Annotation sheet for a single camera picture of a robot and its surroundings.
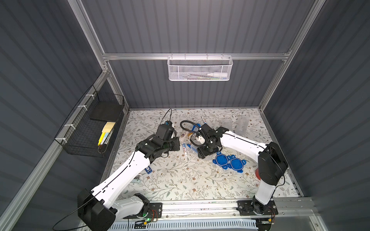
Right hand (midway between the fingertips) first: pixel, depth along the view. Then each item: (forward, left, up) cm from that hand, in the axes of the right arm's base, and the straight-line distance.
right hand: (205, 153), depth 86 cm
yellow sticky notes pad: (+5, +52, +19) cm, 56 cm away
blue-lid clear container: (+7, +10, -4) cm, 13 cm away
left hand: (-1, +14, +14) cm, 20 cm away
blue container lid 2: (-3, -21, -8) cm, 22 cm away
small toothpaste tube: (+4, +8, -2) cm, 9 cm away
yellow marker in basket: (-2, +53, +20) cm, 57 cm away
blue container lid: (-1, -11, -8) cm, 14 cm away
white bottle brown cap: (+18, +13, -6) cm, 23 cm away
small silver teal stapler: (-15, +40, -5) cm, 43 cm away
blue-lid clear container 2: (+28, -31, -7) cm, 42 cm away
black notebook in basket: (+16, +58, +20) cm, 63 cm away
